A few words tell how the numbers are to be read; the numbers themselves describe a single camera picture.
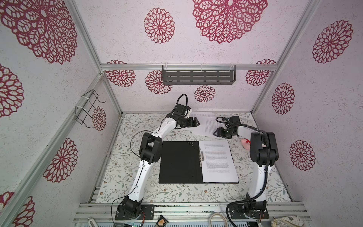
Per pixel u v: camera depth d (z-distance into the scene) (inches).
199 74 36.7
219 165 35.6
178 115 32.6
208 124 44.4
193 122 36.3
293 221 27.0
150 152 25.3
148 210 29.4
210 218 28.0
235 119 34.4
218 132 38.1
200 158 36.6
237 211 28.6
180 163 35.4
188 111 35.5
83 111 29.5
